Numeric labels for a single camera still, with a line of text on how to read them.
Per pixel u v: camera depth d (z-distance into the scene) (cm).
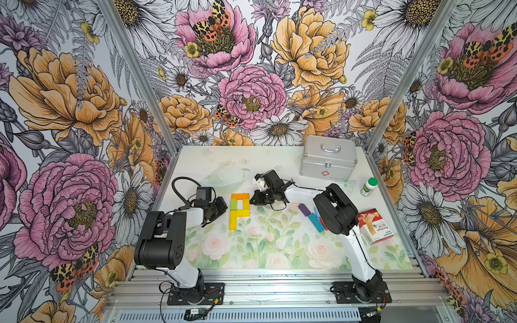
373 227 87
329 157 99
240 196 102
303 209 96
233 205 99
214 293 74
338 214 58
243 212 95
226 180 109
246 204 98
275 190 83
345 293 73
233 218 94
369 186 97
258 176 96
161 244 47
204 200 76
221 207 87
